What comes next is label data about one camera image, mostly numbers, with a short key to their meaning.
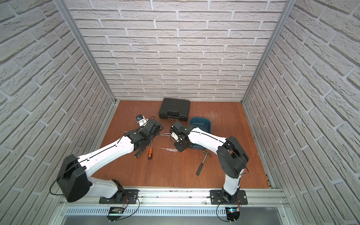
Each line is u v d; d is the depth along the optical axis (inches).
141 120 28.3
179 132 26.7
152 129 24.4
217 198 28.9
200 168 32.8
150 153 34.6
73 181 15.7
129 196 29.0
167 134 38.3
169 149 35.7
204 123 40.8
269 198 29.8
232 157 18.3
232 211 27.9
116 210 27.5
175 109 43.5
